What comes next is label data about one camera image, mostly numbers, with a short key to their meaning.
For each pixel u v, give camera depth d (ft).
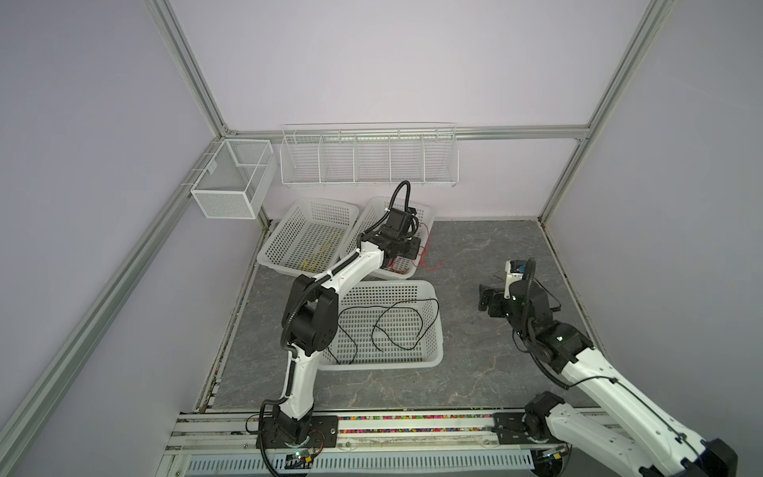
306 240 3.79
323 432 2.42
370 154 3.22
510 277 2.23
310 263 3.55
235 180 3.29
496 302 2.26
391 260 2.24
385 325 3.00
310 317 1.75
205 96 2.72
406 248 2.78
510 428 2.38
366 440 2.39
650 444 1.38
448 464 2.11
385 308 3.07
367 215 3.60
